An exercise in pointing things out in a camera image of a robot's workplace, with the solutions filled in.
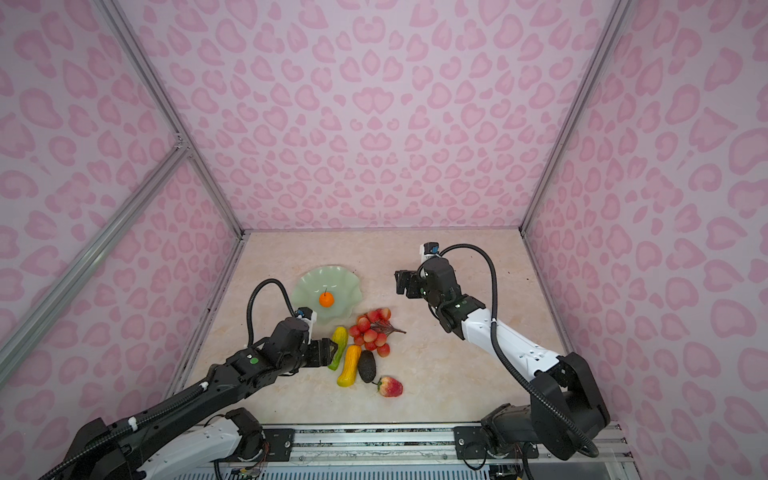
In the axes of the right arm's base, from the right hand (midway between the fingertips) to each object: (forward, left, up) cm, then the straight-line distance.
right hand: (410, 270), depth 83 cm
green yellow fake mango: (-12, +21, -16) cm, 29 cm away
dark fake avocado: (-21, +12, -16) cm, 29 cm away
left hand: (-17, +22, -11) cm, 30 cm away
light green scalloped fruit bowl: (+7, +23, -17) cm, 29 cm away
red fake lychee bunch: (-11, +11, -14) cm, 21 cm away
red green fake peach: (-26, +5, -16) cm, 31 cm away
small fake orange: (+1, +27, -17) cm, 32 cm away
